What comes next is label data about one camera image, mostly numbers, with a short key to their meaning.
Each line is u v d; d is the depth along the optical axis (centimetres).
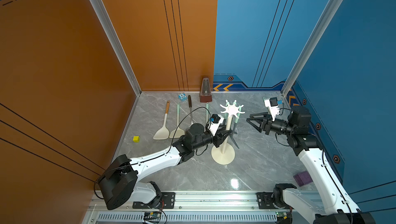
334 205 38
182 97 116
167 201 74
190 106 112
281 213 72
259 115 68
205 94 109
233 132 70
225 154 89
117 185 42
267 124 60
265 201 72
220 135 65
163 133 93
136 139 92
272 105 61
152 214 72
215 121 62
